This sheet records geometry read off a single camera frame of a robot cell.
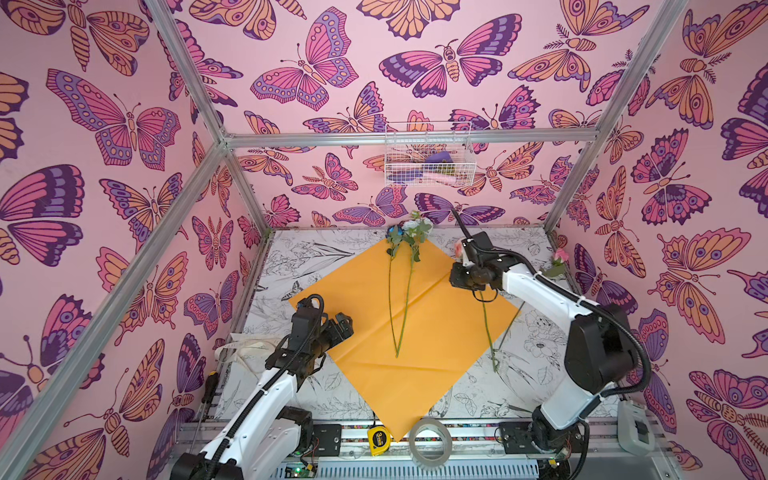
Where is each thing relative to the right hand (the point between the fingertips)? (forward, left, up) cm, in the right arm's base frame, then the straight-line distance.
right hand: (454, 275), depth 91 cm
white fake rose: (+26, +10, -7) cm, 29 cm away
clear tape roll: (-46, +13, -8) cm, 48 cm away
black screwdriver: (-31, +70, -14) cm, 78 cm away
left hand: (-14, +33, -3) cm, 36 cm away
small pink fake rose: (+15, -41, -9) cm, 44 cm away
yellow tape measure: (-42, +22, -11) cm, 48 cm away
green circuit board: (-48, +41, -15) cm, 65 cm away
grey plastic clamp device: (-40, -39, -9) cm, 56 cm away
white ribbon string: (-20, +60, -11) cm, 65 cm away
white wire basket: (+32, +7, +22) cm, 39 cm away
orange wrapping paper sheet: (-12, +12, -13) cm, 22 cm away
